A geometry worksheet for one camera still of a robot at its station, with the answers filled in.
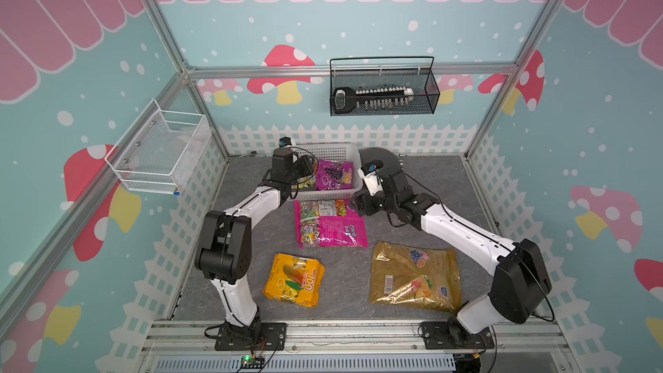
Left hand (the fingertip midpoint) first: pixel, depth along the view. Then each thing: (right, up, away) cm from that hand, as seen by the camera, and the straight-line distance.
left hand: (311, 161), depth 94 cm
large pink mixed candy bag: (+7, -23, 0) cm, 24 cm away
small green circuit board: (-16, -59, -21) cm, 65 cm away
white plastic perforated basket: (+7, +6, +19) cm, 21 cm away
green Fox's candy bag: (-3, -8, +14) cm, 16 cm away
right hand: (+17, -12, -11) cm, 23 cm away
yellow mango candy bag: (-3, -38, -15) cm, 41 cm away
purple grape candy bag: (+8, -5, +9) cm, 13 cm away
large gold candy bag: (+34, -38, -13) cm, 53 cm away
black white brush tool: (+12, +21, -5) cm, 25 cm away
